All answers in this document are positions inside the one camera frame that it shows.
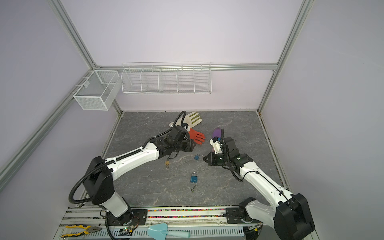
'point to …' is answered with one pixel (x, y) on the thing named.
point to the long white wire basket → (166, 78)
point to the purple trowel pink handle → (217, 132)
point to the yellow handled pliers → (89, 229)
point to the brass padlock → (167, 163)
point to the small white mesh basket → (99, 91)
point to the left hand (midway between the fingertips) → (193, 146)
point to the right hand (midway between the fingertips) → (204, 159)
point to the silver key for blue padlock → (192, 189)
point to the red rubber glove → (198, 137)
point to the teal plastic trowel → (159, 232)
